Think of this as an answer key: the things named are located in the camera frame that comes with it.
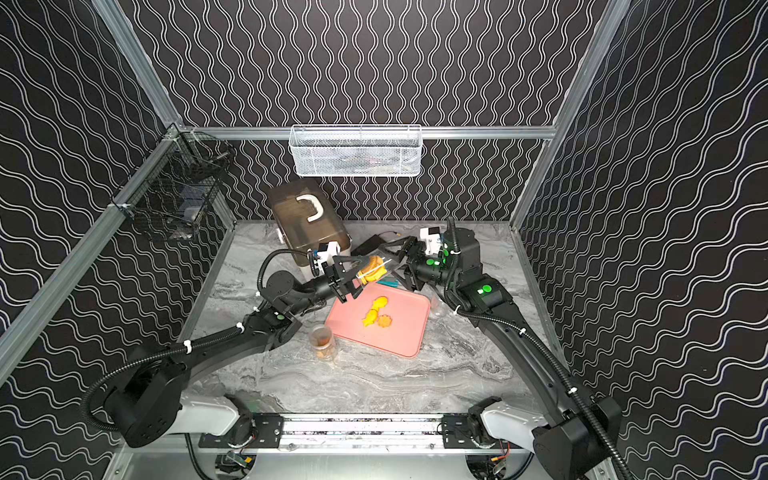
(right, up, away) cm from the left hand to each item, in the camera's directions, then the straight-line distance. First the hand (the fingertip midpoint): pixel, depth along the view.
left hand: (370, 263), depth 64 cm
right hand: (+2, +2, +3) cm, 4 cm away
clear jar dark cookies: (-14, -23, +20) cm, 34 cm away
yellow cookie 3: (-2, -18, +30) cm, 35 cm away
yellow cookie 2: (+3, -19, +29) cm, 35 cm away
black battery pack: (-2, +6, +48) cm, 48 cm away
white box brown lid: (-21, +13, +29) cm, 38 cm away
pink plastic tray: (+9, -23, +27) cm, 37 cm away
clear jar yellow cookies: (+14, -7, -5) cm, 16 cm away
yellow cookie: (+1, -14, +32) cm, 35 cm away
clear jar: (+1, -1, +2) cm, 2 cm away
